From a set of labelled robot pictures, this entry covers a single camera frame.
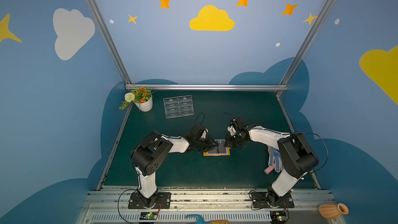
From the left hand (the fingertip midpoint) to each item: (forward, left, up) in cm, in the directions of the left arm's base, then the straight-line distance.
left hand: (219, 146), depth 88 cm
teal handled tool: (-34, +11, -4) cm, 36 cm away
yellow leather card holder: (-3, +8, -3) cm, 9 cm away
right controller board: (-32, -26, -5) cm, 42 cm away
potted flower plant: (+29, +50, +10) cm, 59 cm away
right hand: (+3, -4, -3) cm, 6 cm away
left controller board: (-33, +35, -4) cm, 48 cm away
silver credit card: (0, -2, -4) cm, 4 cm away
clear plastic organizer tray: (+30, +27, 0) cm, 40 cm away
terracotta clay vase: (-31, -46, +5) cm, 55 cm away
